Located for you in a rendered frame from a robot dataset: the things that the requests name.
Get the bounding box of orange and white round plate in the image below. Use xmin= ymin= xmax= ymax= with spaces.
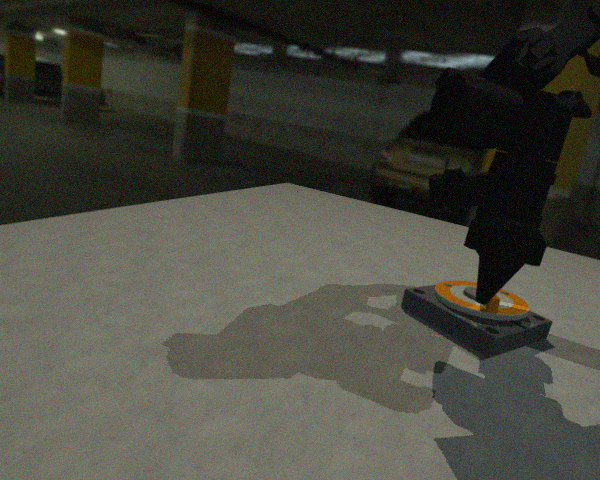
xmin=434 ymin=281 xmax=529 ymax=321

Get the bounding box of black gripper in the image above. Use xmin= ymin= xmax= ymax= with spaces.
xmin=464 ymin=151 xmax=557 ymax=305

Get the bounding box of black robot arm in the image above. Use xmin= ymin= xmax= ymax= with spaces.
xmin=428 ymin=3 xmax=600 ymax=214

